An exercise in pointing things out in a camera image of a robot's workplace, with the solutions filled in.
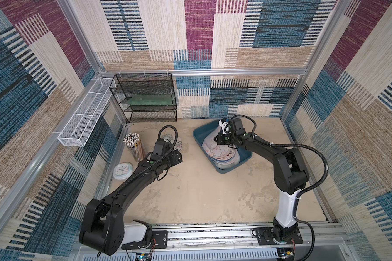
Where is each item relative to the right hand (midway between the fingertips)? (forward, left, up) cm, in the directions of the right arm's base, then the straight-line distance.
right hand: (216, 140), depth 96 cm
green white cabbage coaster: (+9, +28, -9) cm, 31 cm away
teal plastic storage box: (+12, +9, -6) cm, 16 cm away
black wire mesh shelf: (+28, +44, +10) cm, 54 cm away
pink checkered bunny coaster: (-11, -6, -9) cm, 15 cm away
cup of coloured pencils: (-7, +44, +8) cm, 45 cm away
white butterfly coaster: (-4, -4, -7) cm, 9 cm away
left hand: (-13, +22, +3) cm, 25 cm away
